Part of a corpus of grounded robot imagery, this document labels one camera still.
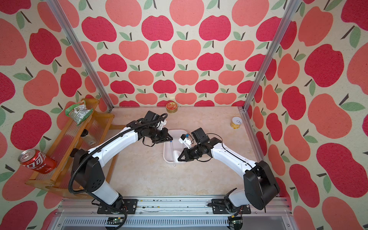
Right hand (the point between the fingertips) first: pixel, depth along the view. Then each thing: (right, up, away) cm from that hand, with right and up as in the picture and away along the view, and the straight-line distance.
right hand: (179, 162), depth 78 cm
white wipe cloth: (-2, +4, +1) cm, 5 cm away
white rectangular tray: (-2, +15, 0) cm, 16 cm away
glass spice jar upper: (-50, +15, -3) cm, 52 cm away
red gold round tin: (-8, +34, +40) cm, 53 cm away
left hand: (-4, +11, +3) cm, 12 cm away
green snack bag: (-53, +27, -5) cm, 59 cm away
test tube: (-4, +6, +2) cm, 8 cm away
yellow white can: (+41, +22, +26) cm, 53 cm away
